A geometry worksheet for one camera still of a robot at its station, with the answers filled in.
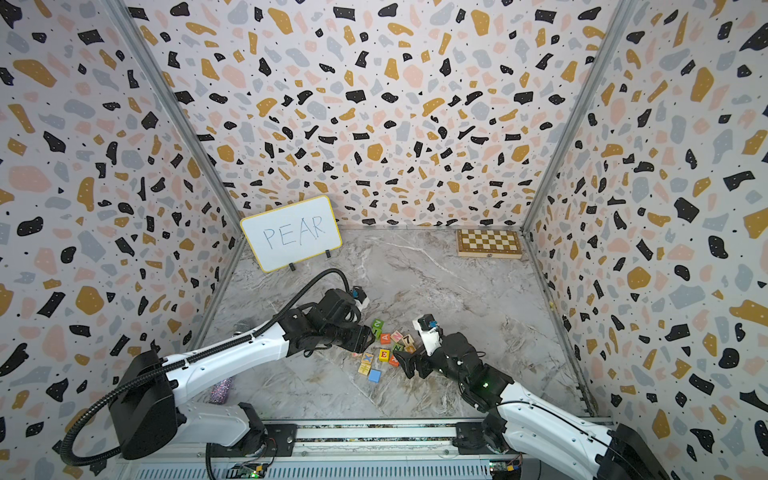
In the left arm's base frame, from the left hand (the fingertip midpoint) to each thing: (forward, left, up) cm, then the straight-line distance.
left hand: (370, 334), depth 80 cm
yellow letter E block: (-2, -3, -10) cm, 11 cm away
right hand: (-3, -10, 0) cm, 11 cm away
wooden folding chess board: (+41, -42, -9) cm, 60 cm away
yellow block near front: (-5, +2, -11) cm, 12 cm away
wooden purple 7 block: (+3, -10, -10) cm, 15 cm away
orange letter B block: (+3, -3, -10) cm, 11 cm away
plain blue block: (-7, -1, -11) cm, 13 cm away
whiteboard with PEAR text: (+38, +29, 0) cm, 48 cm away
